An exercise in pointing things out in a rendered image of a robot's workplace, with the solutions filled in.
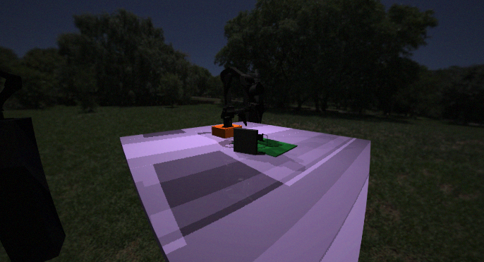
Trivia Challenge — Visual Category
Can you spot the green circuit board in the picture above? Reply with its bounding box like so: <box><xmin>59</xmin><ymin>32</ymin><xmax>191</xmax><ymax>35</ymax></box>
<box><xmin>258</xmin><ymin>138</ymin><xmax>297</xmax><ymax>157</ymax></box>

